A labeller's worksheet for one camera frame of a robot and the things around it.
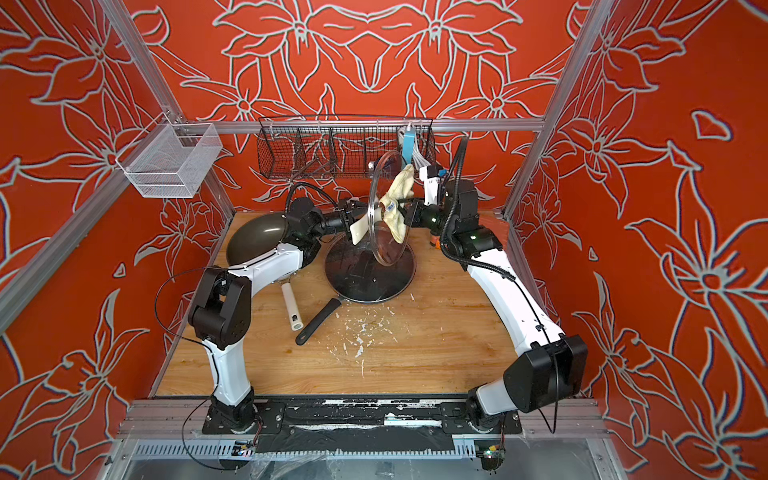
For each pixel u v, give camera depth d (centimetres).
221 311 51
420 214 64
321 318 81
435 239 107
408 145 86
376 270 102
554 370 38
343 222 73
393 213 69
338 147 101
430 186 64
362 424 73
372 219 64
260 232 105
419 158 92
